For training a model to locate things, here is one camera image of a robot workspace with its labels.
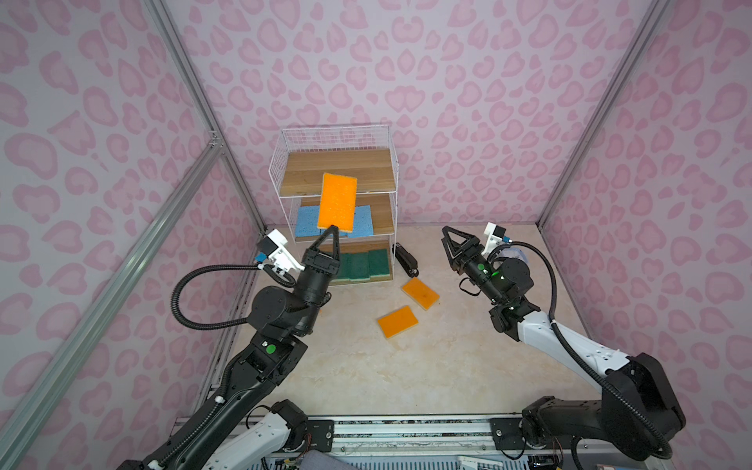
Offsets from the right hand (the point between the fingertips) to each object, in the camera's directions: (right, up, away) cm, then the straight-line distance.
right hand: (443, 233), depth 70 cm
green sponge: (-27, -10, +35) cm, 45 cm away
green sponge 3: (-16, -9, +35) cm, 39 cm away
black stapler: (-6, -8, +35) cm, 36 cm away
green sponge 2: (-23, -11, +35) cm, 43 cm away
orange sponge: (-10, -27, +23) cm, 37 cm away
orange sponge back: (-2, -19, +29) cm, 35 cm away
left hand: (-23, +1, -15) cm, 27 cm away
